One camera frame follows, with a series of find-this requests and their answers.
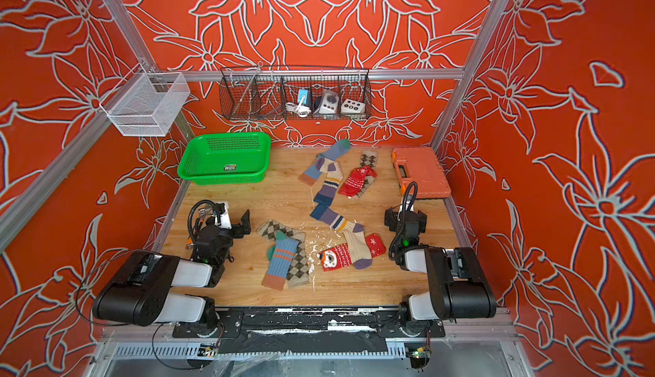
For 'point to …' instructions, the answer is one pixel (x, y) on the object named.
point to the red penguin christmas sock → (337, 257)
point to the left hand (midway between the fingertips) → (235, 210)
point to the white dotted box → (350, 106)
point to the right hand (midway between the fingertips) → (401, 207)
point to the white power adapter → (330, 102)
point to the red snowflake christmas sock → (353, 182)
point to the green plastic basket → (226, 158)
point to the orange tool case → (421, 166)
